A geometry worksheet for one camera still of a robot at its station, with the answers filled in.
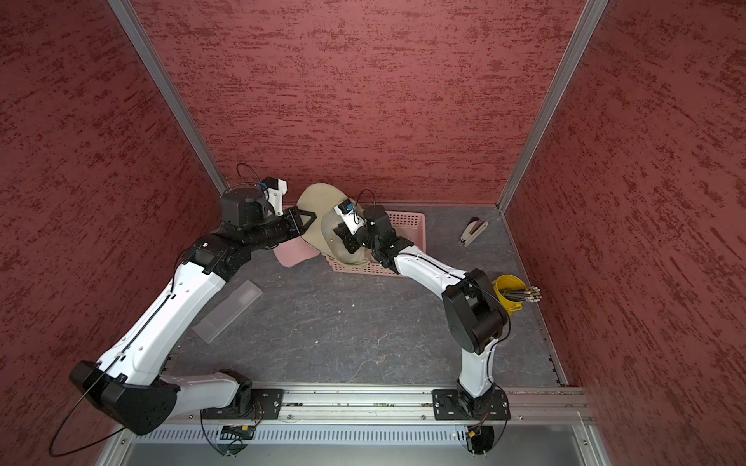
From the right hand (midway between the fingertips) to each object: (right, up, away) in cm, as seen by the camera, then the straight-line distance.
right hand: (339, 230), depth 87 cm
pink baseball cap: (-19, -8, +16) cm, 26 cm away
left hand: (-4, +2, -17) cm, 17 cm away
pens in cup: (+53, -17, -11) cm, 57 cm away
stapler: (+49, 0, +23) cm, 54 cm away
